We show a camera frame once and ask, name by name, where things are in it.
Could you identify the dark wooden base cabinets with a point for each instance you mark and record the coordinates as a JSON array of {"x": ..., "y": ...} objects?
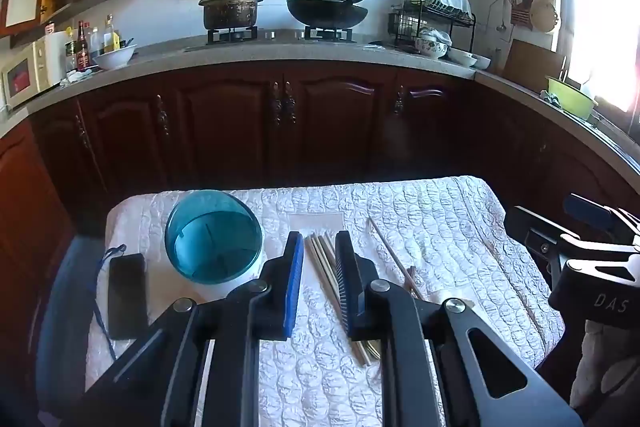
[{"x": 225, "y": 122}]

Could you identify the gas stove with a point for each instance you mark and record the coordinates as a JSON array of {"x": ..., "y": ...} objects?
[{"x": 270, "y": 41}]

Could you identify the white quilted cloth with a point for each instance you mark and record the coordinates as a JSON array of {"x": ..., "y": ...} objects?
[{"x": 450, "y": 227}]

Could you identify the grey stone countertop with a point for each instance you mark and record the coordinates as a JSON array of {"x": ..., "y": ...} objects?
[{"x": 310, "y": 52}]

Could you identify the black wok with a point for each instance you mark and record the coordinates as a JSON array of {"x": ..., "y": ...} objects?
[{"x": 325, "y": 12}]

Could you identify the hanging metal ladle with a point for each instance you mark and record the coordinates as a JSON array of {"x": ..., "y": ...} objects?
[{"x": 501, "y": 27}]

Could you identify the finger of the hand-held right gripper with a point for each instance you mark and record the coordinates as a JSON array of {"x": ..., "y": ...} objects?
[
  {"x": 525, "y": 224},
  {"x": 585, "y": 209}
]

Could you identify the green plastic basin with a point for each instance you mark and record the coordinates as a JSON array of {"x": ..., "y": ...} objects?
[{"x": 570, "y": 99}]

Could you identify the floral ceramic bowl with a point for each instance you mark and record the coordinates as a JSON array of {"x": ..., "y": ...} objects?
[{"x": 432, "y": 47}]

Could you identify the teal plastic utensil holder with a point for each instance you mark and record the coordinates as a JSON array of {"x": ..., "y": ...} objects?
[{"x": 215, "y": 247}]

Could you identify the wall chopstick holder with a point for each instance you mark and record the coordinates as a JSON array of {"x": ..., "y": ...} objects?
[{"x": 520, "y": 14}]

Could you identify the white microwave oven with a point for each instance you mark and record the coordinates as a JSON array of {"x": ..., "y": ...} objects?
[{"x": 22, "y": 79}]

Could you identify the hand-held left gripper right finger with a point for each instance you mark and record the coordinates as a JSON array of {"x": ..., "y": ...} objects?
[{"x": 345, "y": 287}]

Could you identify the yellow oil bottle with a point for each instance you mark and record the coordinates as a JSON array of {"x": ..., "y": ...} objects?
[{"x": 110, "y": 38}]

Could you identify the large white mixing bowl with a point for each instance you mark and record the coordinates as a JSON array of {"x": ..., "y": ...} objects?
[{"x": 116, "y": 58}]

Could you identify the person's right hand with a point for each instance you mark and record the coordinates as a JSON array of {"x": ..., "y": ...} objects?
[{"x": 605, "y": 357}]

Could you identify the white rag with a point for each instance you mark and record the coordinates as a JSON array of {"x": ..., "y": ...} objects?
[{"x": 75, "y": 77}]

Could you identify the dark brown chopstick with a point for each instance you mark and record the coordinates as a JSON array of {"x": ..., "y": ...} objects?
[{"x": 412, "y": 279}]

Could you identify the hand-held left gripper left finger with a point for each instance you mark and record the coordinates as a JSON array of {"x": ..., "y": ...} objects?
[{"x": 295, "y": 287}]

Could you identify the round bamboo strainer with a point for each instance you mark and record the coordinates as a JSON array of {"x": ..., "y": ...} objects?
[{"x": 544, "y": 14}]

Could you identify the gold metal fork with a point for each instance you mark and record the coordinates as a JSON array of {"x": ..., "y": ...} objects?
[{"x": 367, "y": 352}]

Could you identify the blue chair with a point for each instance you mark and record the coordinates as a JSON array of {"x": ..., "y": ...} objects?
[{"x": 65, "y": 317}]

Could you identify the bright window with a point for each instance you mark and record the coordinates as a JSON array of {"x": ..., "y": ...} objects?
[{"x": 600, "y": 7}]

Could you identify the metal cooking pot with lid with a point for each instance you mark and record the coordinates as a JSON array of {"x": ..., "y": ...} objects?
[{"x": 230, "y": 12}]

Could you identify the black phone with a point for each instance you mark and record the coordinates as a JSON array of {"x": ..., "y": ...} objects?
[{"x": 127, "y": 297}]

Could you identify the brown cutting board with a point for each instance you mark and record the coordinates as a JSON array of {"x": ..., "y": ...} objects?
[{"x": 530, "y": 64}]

